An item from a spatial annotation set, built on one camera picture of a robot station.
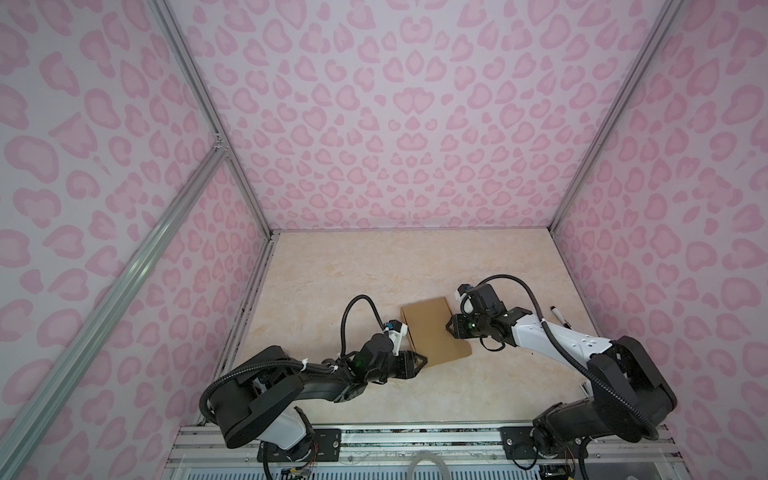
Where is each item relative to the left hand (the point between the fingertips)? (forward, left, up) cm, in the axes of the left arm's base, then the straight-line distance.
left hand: (427, 359), depth 81 cm
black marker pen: (+13, -44, -5) cm, 46 cm away
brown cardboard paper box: (+11, -1, -1) cm, 11 cm away
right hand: (+10, -8, 0) cm, 13 cm away
